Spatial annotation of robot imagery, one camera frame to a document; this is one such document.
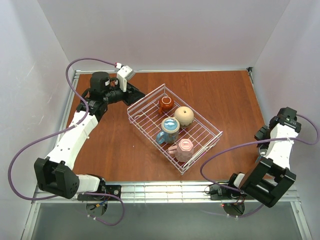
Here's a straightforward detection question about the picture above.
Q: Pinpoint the brown orange glazed mug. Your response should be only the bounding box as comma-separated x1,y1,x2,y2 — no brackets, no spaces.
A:
158,96,175,114

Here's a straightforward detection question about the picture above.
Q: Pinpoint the blue butterfly mug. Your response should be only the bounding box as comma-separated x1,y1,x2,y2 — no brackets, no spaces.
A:
155,117,180,145

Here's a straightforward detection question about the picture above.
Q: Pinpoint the cream round ceramic mug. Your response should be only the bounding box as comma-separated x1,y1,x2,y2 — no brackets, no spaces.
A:
173,106,194,128

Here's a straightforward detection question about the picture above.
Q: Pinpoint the pink faceted mug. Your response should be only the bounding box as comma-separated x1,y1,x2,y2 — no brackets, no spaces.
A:
167,138,194,163

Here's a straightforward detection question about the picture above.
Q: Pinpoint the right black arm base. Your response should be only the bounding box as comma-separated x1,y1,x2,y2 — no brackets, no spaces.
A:
204,184,247,217

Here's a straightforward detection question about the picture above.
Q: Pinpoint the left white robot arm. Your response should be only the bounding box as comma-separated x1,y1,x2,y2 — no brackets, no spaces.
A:
34,66,145,199

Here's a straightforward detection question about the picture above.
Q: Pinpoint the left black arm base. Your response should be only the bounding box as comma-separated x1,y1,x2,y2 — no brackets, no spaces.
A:
77,185,122,217

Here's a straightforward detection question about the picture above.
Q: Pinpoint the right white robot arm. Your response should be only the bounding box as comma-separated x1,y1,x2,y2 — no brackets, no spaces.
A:
228,107,302,208

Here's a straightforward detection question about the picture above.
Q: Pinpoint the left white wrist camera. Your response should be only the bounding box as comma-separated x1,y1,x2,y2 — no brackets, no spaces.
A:
115,62,135,93

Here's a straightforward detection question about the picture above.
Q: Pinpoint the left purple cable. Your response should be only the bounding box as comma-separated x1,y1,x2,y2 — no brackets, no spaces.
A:
7,57,126,226

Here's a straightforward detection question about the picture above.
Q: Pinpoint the white wire dish rack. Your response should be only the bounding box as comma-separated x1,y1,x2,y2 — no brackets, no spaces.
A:
127,84,223,175

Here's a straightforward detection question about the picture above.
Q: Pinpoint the aluminium front rail frame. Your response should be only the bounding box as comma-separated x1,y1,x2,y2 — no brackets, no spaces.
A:
31,70,307,240

